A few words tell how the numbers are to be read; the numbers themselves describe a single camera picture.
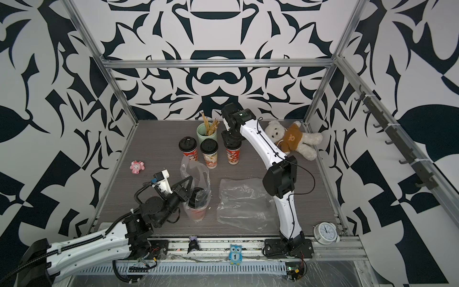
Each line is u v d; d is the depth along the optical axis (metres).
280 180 0.54
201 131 0.99
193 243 0.74
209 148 0.85
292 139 1.02
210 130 0.98
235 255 0.71
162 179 0.65
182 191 0.65
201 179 0.80
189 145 0.89
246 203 0.82
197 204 0.67
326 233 0.76
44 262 0.43
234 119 0.63
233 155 0.91
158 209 0.55
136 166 0.96
